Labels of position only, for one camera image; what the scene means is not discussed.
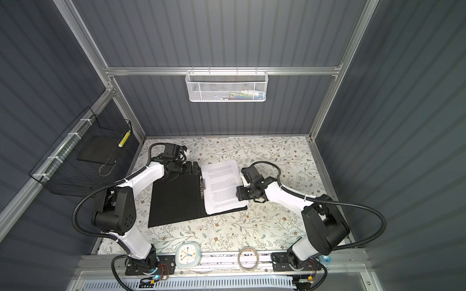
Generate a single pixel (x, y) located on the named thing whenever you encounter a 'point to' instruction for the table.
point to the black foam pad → (102, 149)
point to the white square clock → (187, 254)
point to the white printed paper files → (221, 180)
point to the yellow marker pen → (123, 139)
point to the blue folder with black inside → (180, 196)
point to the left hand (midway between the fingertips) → (192, 169)
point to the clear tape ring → (239, 261)
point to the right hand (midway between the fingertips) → (243, 195)
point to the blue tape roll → (325, 259)
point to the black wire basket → (60, 171)
